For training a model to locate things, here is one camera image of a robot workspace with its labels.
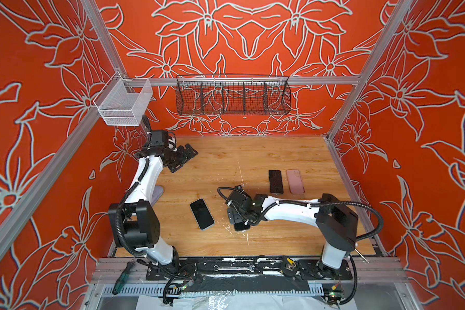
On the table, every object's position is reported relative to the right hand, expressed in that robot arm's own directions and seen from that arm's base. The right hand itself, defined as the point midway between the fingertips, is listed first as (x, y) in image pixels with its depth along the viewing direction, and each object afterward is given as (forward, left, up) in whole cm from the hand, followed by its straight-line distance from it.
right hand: (234, 214), depth 85 cm
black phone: (+2, +15, -4) cm, 16 cm away
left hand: (+20, +20, +18) cm, 33 cm away
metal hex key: (-18, -52, -3) cm, 55 cm away
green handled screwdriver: (-24, +42, 0) cm, 48 cm away
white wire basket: (+40, +53, +31) cm, 73 cm away
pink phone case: (+19, -33, -4) cm, 38 cm away
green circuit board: (-30, -36, -4) cm, 47 cm away
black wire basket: (+55, +2, +26) cm, 61 cm away
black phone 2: (+18, -22, -2) cm, 29 cm away
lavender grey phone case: (+12, +37, +1) cm, 39 cm away
